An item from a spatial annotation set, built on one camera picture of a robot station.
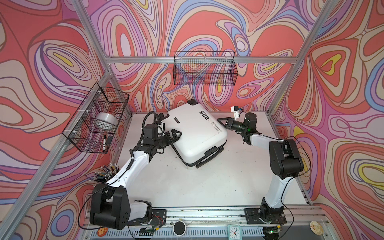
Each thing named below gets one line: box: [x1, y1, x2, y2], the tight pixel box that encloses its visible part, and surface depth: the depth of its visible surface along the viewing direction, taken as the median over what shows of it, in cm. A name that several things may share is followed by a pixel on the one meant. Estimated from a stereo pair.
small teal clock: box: [227, 224, 242, 240], surface depth 69 cm
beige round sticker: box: [309, 220, 324, 236], surface depth 72 cm
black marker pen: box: [103, 134, 106, 152], surface depth 73 cm
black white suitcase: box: [163, 99, 228, 169], surface depth 86 cm
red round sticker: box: [97, 227, 109, 237], surface depth 71 cm
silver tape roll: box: [93, 112, 118, 131], surface depth 73 cm
